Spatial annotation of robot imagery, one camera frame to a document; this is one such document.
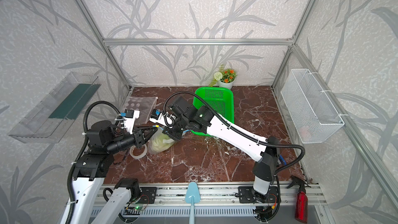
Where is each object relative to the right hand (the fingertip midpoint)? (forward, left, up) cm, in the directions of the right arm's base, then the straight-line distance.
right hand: (163, 130), depth 67 cm
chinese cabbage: (0, +4, -13) cm, 13 cm away
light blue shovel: (-21, -11, -26) cm, 35 cm away
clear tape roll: (-2, +20, -25) cm, 32 cm away
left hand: (-1, +3, +2) cm, 4 cm away
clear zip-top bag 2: (+35, +27, -25) cm, 51 cm away
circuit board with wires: (-24, +13, -27) cm, 38 cm away
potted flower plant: (+49, -31, -14) cm, 59 cm away
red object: (-25, -62, -24) cm, 71 cm away
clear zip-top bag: (-1, +1, +2) cm, 3 cm away
